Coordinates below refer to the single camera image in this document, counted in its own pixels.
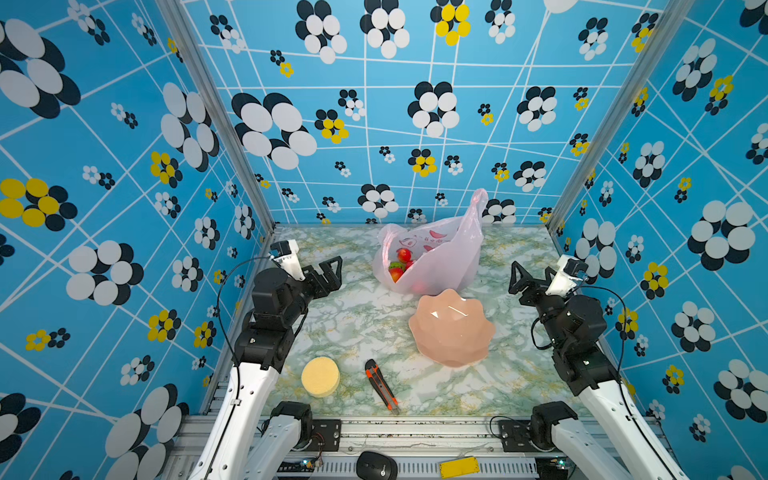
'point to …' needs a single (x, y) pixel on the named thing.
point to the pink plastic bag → (433, 257)
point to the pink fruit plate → (450, 329)
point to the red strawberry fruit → (404, 255)
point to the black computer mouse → (376, 466)
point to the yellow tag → (458, 468)
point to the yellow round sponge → (320, 377)
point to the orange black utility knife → (373, 372)
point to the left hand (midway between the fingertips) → (327, 263)
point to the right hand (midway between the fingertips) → (534, 267)
